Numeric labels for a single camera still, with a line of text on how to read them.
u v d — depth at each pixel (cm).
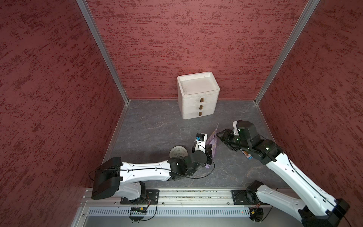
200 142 61
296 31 80
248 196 66
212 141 71
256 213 70
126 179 42
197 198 76
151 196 74
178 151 88
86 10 72
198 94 92
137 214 72
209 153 62
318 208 38
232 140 61
